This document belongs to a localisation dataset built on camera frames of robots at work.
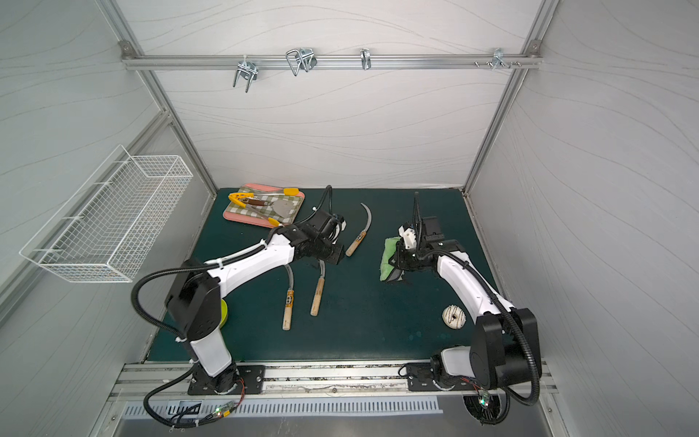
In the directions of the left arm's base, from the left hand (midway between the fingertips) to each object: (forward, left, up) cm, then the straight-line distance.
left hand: (342, 255), depth 86 cm
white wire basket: (-7, +59, +21) cm, 63 cm away
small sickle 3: (+14, -6, -11) cm, 19 cm away
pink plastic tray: (+23, +38, -12) cm, 46 cm away
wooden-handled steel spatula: (+31, +27, -11) cm, 43 cm away
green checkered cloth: (+27, +33, -10) cm, 44 cm away
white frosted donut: (-16, -35, -10) cm, 39 cm away
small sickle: (-16, +17, -10) cm, 25 cm away
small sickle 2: (-8, +8, -10) cm, 15 cm away
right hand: (-1, -16, 0) cm, 16 cm away
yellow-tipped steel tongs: (+33, +48, -8) cm, 59 cm away
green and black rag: (+1, -15, +3) cm, 15 cm away
